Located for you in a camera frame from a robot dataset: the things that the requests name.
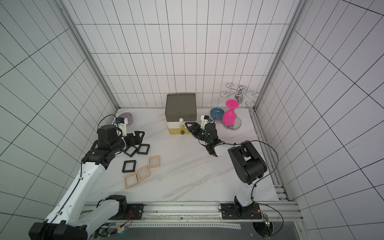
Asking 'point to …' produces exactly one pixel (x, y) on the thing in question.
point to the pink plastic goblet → (229, 116)
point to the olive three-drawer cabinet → (180, 108)
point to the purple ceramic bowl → (128, 116)
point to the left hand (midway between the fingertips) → (136, 136)
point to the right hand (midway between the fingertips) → (181, 126)
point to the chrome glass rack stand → (239, 97)
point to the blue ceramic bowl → (216, 112)
